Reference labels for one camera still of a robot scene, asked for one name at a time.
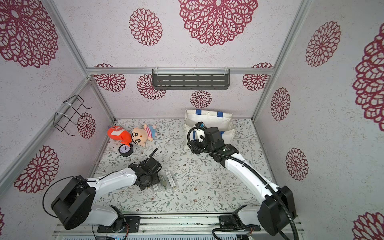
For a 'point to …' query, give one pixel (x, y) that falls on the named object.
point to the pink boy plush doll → (140, 136)
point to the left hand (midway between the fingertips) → (154, 182)
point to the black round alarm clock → (125, 150)
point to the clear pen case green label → (163, 179)
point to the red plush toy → (116, 132)
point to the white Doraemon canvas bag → (223, 121)
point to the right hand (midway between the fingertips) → (191, 140)
